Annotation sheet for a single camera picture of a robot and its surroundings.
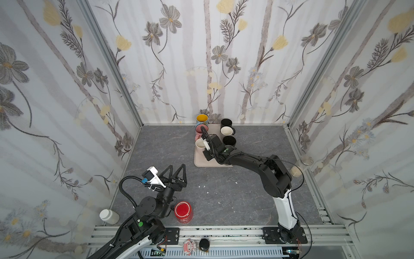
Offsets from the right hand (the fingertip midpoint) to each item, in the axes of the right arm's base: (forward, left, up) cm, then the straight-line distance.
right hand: (203, 143), depth 94 cm
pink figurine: (-51, +3, -7) cm, 51 cm away
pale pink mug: (-1, +2, -2) cm, 3 cm away
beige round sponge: (-13, -55, -7) cm, 57 cm away
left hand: (-23, +10, +18) cm, 31 cm away
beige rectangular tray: (-5, +2, -12) cm, 13 cm away
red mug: (-38, +7, -4) cm, 38 cm away
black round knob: (-50, -3, +1) cm, 50 cm away
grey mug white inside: (+15, -16, -5) cm, 22 cm away
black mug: (+23, -15, -6) cm, 28 cm away
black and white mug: (+7, -16, -5) cm, 18 cm away
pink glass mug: (+7, +3, 0) cm, 8 cm away
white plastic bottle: (-40, +41, -5) cm, 58 cm away
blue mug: (+26, +2, -6) cm, 27 cm away
